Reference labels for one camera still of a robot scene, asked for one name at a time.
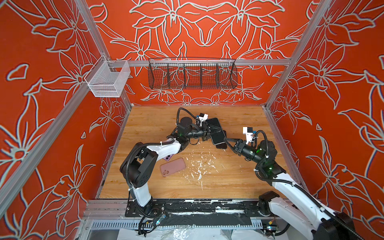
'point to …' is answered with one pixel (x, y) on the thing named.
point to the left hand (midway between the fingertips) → (221, 130)
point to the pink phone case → (172, 166)
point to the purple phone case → (168, 157)
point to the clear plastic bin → (106, 78)
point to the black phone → (216, 133)
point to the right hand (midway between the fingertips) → (222, 142)
